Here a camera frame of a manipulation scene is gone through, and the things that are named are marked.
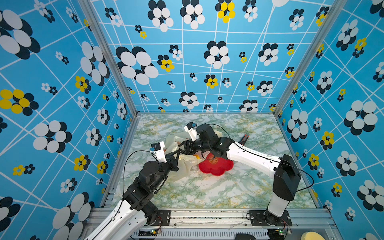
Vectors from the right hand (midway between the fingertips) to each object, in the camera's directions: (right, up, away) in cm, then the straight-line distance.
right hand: (182, 145), depth 76 cm
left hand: (0, -2, -7) cm, 7 cm away
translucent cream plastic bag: (+2, -9, +1) cm, 9 cm away
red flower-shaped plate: (+20, -15, +16) cm, 29 cm away
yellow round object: (+60, -40, -9) cm, 72 cm away
